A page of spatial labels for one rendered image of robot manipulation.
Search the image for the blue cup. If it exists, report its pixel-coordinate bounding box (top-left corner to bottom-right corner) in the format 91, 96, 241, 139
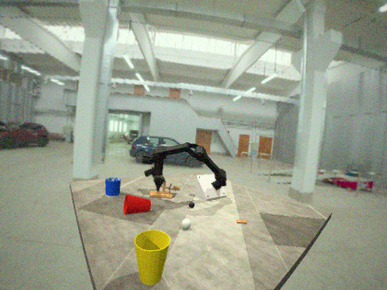
105, 178, 121, 198

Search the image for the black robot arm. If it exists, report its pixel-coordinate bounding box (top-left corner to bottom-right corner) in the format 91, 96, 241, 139
142, 142, 227, 190

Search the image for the yellow plastic cup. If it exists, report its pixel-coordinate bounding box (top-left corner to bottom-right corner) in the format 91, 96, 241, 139
135, 231, 170, 285

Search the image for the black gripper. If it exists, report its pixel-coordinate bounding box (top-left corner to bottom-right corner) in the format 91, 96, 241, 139
153, 165, 164, 191

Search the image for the white ball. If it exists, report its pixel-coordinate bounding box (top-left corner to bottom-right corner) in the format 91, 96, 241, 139
181, 219, 191, 229

